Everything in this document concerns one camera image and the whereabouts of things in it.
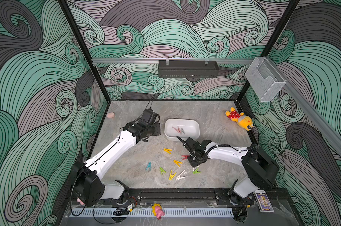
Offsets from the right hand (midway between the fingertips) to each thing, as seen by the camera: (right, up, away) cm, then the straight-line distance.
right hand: (192, 163), depth 86 cm
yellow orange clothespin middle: (-9, +1, 0) cm, 9 cm away
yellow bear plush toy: (+40, +25, +12) cm, 48 cm away
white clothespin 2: (-9, -6, -6) cm, 13 cm away
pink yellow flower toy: (-21, -16, -19) cm, 32 cm away
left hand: (-22, +23, -6) cm, 32 cm away
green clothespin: (-19, -3, -4) cm, 20 cm away
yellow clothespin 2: (-13, -5, -6) cm, 16 cm away
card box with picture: (+33, -13, -16) cm, 39 cm away
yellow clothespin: (-16, +7, +4) cm, 17 cm away
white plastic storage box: (-4, +20, +17) cm, 26 cm away
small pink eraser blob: (-61, +30, +23) cm, 72 cm away
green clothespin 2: (+1, -4, -4) cm, 6 cm away
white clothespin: (0, -2, -3) cm, 4 cm away
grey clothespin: (-5, +18, +15) cm, 24 cm away
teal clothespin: (-27, -1, -2) cm, 27 cm away
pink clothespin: (-8, +19, +15) cm, 26 cm away
